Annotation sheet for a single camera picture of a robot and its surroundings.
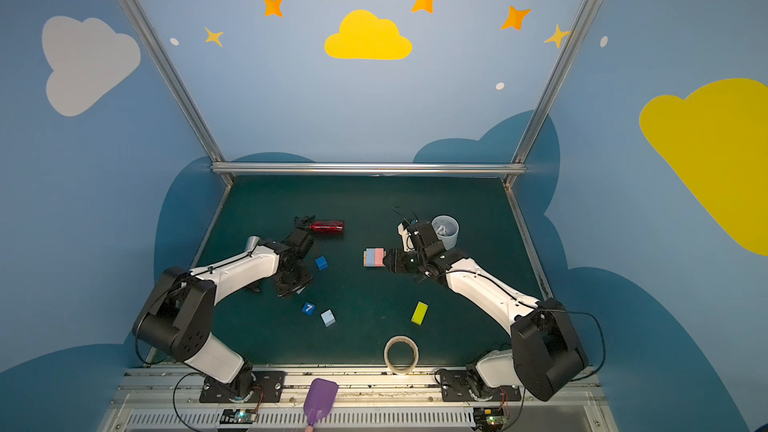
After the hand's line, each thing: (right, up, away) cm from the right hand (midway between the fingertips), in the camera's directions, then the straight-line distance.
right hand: (392, 257), depth 85 cm
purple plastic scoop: (-18, -33, -13) cm, 40 cm away
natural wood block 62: (-9, -2, +12) cm, 15 cm away
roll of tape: (+3, -22, -4) cm, 22 cm away
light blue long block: (-7, -2, +11) cm, 14 cm away
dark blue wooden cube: (-23, -4, +10) cm, 25 cm away
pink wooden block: (-4, -2, +13) cm, 14 cm away
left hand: (-26, -10, +5) cm, 28 cm away
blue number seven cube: (-25, -15, +1) cm, 29 cm away
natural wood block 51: (-9, -4, +11) cm, 15 cm away
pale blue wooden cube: (-18, -17, -1) cm, 25 cm away
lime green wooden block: (+8, -17, +1) cm, 19 cm away
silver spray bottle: (-47, +3, +13) cm, 49 cm away
